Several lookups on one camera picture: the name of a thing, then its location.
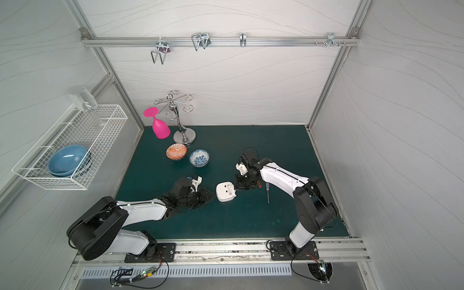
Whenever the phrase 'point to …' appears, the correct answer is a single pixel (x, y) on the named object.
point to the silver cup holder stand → (182, 135)
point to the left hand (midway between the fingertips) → (216, 197)
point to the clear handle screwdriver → (267, 185)
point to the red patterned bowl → (176, 151)
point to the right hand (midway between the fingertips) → (234, 186)
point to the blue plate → (64, 161)
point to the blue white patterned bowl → (199, 157)
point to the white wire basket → (78, 127)
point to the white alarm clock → (225, 191)
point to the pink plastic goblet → (160, 130)
